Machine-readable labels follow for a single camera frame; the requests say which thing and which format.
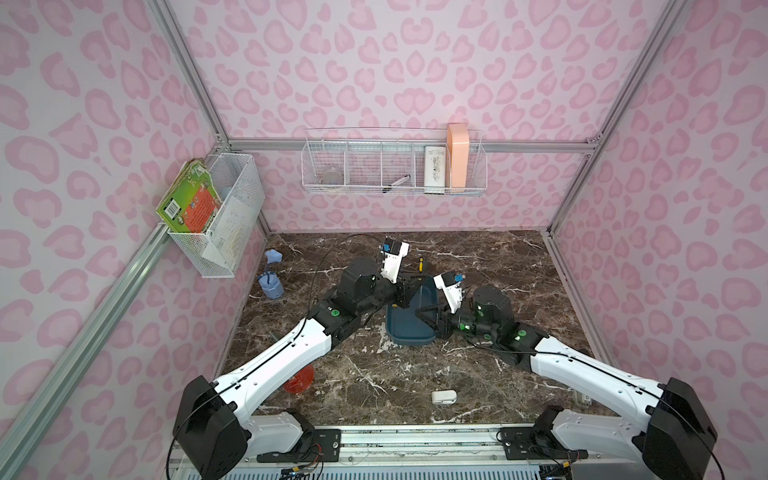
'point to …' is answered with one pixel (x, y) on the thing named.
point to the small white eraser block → (444, 397)
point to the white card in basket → (434, 166)
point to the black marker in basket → (399, 182)
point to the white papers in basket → (228, 242)
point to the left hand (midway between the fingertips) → (425, 273)
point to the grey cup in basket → (332, 178)
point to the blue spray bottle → (270, 281)
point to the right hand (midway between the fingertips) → (415, 316)
